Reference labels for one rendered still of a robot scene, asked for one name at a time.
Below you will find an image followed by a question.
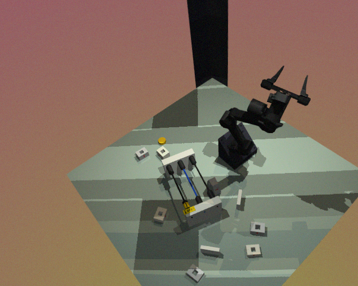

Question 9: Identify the yellow round disc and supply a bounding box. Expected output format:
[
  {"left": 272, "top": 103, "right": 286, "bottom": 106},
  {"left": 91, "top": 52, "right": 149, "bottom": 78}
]
[{"left": 158, "top": 137, "right": 166, "bottom": 145}]

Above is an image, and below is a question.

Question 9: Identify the cream square block with rectangular hole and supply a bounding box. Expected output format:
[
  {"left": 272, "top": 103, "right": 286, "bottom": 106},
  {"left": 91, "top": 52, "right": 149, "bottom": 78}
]
[{"left": 246, "top": 244, "right": 261, "bottom": 257}]

